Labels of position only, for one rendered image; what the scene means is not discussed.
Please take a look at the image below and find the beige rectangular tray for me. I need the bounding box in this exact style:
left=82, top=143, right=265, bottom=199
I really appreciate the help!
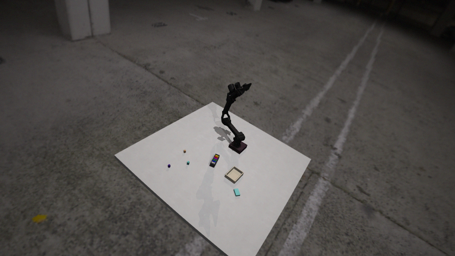
left=225, top=166, right=244, bottom=184

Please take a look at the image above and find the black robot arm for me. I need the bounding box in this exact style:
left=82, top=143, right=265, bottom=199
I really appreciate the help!
left=221, top=82, right=245, bottom=148

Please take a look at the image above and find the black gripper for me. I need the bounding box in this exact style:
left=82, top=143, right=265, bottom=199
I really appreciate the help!
left=234, top=83, right=251, bottom=96

